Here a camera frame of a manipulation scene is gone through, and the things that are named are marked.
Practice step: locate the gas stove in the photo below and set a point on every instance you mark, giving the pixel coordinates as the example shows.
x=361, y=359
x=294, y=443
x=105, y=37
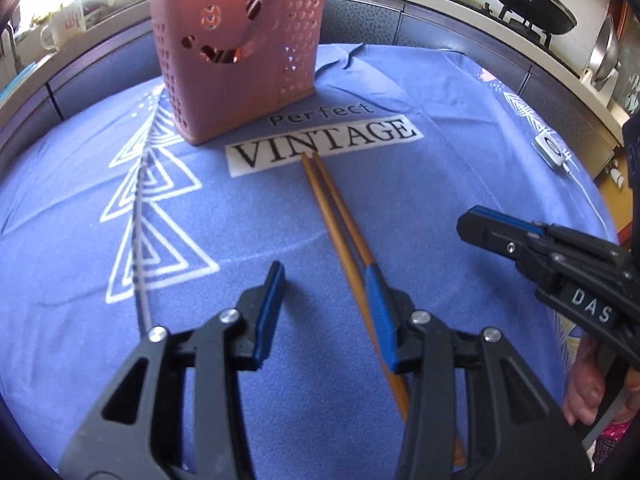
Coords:
x=500, y=16

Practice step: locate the person's right hand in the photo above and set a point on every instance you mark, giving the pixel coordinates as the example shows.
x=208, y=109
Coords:
x=582, y=392

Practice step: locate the light brown wooden chopstick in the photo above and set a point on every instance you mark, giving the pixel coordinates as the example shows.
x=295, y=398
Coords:
x=335, y=232
x=345, y=215

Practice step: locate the dark cloth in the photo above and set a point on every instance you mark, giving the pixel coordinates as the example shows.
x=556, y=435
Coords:
x=634, y=155

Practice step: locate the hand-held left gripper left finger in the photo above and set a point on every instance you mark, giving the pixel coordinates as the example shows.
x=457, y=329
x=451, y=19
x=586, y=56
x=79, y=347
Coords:
x=267, y=320

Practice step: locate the steel pot lid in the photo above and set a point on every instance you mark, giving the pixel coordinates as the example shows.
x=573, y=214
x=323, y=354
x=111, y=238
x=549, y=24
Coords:
x=602, y=50

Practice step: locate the white square charger puck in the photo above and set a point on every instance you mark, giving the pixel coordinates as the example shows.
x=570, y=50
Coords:
x=550, y=149

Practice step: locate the white mug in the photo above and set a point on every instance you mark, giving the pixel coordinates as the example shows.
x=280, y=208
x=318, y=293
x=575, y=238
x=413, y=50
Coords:
x=67, y=22

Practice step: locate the pink perforated utensil holder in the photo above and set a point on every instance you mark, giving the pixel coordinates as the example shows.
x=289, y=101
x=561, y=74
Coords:
x=200, y=100

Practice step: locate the blue printed tablecloth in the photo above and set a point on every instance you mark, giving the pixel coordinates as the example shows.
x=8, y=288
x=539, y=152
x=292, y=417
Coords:
x=450, y=170

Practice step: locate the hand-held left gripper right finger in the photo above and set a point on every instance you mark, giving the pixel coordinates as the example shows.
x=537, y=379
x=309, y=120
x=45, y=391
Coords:
x=382, y=320

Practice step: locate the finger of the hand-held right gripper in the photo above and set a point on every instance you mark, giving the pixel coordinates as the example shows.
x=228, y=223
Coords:
x=510, y=219
x=495, y=237

